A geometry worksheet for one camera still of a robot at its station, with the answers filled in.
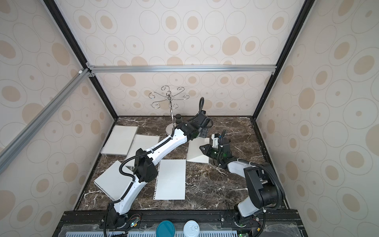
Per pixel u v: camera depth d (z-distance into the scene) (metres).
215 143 0.83
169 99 0.87
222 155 0.72
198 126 0.68
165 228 0.65
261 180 0.50
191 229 0.67
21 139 0.55
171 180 0.91
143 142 1.04
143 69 1.92
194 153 0.95
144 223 0.73
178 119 1.04
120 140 1.06
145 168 0.55
